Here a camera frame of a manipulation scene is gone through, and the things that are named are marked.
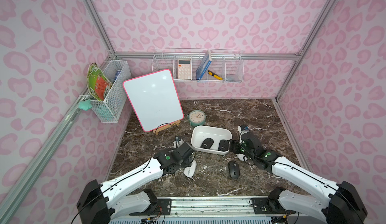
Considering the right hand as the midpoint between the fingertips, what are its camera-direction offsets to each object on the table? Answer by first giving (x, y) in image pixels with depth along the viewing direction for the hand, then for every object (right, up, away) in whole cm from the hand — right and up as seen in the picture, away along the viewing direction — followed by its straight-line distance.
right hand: (231, 140), depth 83 cm
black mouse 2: (-3, -5, +9) cm, 11 cm away
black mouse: (-13, -4, +12) cm, 18 cm away
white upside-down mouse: (-23, -17, 0) cm, 28 cm away
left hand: (-27, -7, -2) cm, 28 cm away
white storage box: (-18, +2, +15) cm, 23 cm away
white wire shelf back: (+1, +49, +20) cm, 53 cm away
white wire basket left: (-61, +17, -10) cm, 64 cm away
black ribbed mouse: (+2, -16, +1) cm, 16 cm away
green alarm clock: (-19, +12, +24) cm, 33 cm away
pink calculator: (-27, +43, +12) cm, 52 cm away
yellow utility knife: (-6, +39, +15) cm, 42 cm away
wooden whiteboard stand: (-45, +4, +14) cm, 47 cm away
